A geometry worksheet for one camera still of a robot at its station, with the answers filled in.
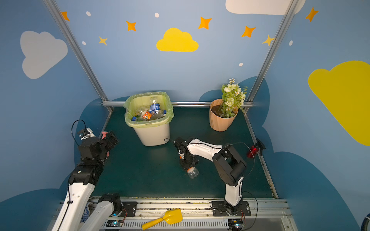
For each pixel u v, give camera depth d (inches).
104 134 35.8
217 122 38.7
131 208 29.4
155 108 34.7
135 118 32.3
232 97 35.0
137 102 35.9
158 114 35.6
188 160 30.1
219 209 29.1
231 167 19.1
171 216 28.1
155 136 35.6
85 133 23.4
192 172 33.3
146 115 34.7
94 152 20.0
